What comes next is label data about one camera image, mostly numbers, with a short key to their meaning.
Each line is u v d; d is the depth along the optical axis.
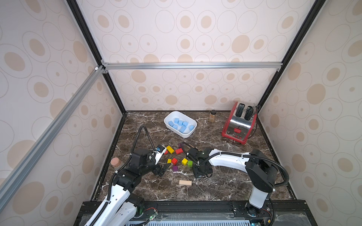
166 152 0.67
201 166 0.63
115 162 0.79
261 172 0.46
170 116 1.13
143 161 0.57
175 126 1.06
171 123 1.11
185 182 0.82
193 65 0.94
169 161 0.91
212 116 1.08
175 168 0.87
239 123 0.90
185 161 0.88
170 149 0.97
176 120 1.12
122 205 0.61
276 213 0.73
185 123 1.09
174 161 0.90
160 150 0.65
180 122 1.10
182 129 1.08
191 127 1.05
